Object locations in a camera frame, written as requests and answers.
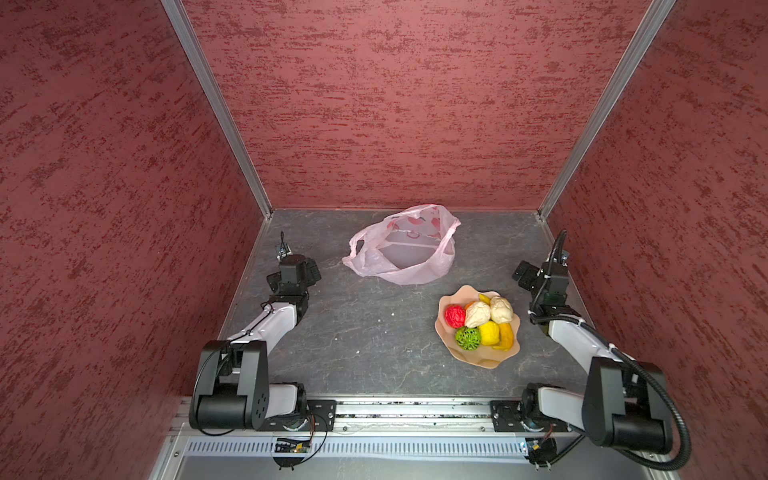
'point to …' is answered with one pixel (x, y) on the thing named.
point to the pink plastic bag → (413, 246)
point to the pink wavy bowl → (485, 355)
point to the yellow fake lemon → (489, 333)
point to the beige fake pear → (477, 313)
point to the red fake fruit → (455, 315)
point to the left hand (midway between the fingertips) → (296, 272)
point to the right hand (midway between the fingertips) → (531, 271)
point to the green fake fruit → (468, 338)
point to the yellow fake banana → (506, 337)
